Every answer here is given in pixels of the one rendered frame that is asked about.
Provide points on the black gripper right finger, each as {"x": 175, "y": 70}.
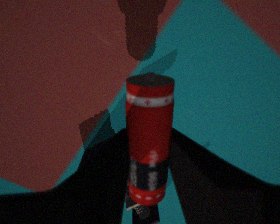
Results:
{"x": 213, "y": 191}

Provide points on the red cylindrical battery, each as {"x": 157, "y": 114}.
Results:
{"x": 149, "y": 115}

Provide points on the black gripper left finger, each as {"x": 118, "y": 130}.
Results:
{"x": 94, "y": 194}

